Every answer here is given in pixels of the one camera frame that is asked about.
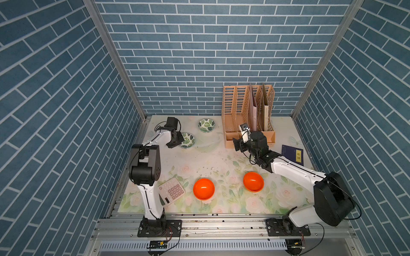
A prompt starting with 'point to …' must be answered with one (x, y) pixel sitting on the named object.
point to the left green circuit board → (158, 245)
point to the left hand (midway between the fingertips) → (183, 140)
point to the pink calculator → (170, 191)
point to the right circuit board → (294, 246)
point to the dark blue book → (294, 154)
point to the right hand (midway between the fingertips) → (242, 135)
